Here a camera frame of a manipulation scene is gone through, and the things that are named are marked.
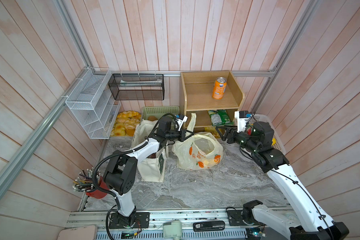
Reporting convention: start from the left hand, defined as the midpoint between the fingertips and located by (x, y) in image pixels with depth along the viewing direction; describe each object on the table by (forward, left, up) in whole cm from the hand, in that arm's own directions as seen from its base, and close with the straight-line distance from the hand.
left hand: (193, 136), depth 83 cm
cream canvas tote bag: (-18, +22, -5) cm, 28 cm away
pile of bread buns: (+20, +46, -12) cm, 51 cm away
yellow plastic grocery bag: (-8, -3, -3) cm, 9 cm away
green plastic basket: (+37, +26, -16) cm, 48 cm away
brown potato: (+30, +29, -17) cm, 45 cm away
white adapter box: (-43, +11, -16) cm, 47 cm away
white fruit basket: (+4, -56, -12) cm, 57 cm away
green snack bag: (+14, -18, 0) cm, 23 cm away
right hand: (-5, -11, +14) cm, 18 cm away
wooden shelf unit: (+26, -5, +11) cm, 29 cm away
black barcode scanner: (-41, -6, -15) cm, 44 cm away
